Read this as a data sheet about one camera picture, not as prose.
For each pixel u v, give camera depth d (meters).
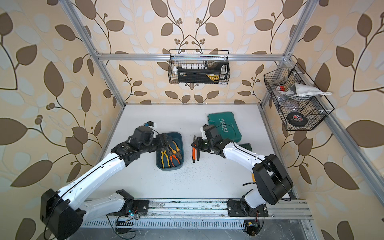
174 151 0.94
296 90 0.63
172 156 0.91
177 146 0.96
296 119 0.72
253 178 0.46
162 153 0.93
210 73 0.83
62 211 0.38
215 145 0.66
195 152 0.84
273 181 0.43
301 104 0.73
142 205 0.76
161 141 0.68
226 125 1.02
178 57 0.91
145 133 0.59
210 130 0.68
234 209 0.73
